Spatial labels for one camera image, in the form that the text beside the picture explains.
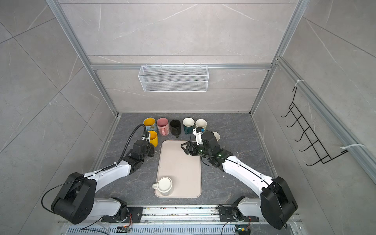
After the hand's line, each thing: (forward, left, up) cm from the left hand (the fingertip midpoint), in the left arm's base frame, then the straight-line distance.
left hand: (150, 140), depth 90 cm
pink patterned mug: (+11, -7, -1) cm, 13 cm away
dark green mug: (+17, -25, -3) cm, 30 cm away
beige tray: (-16, -21, -10) cm, 29 cm away
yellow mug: (+1, -2, +1) cm, 3 cm away
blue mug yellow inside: (+17, +3, -5) cm, 18 cm away
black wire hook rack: (-17, -81, +22) cm, 85 cm away
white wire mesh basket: (+39, -5, +19) cm, 44 cm away
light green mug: (+15, -34, -1) cm, 37 cm away
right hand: (-9, -22, +8) cm, 25 cm away
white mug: (-27, -10, -4) cm, 29 cm away
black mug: (+13, -16, -3) cm, 21 cm away
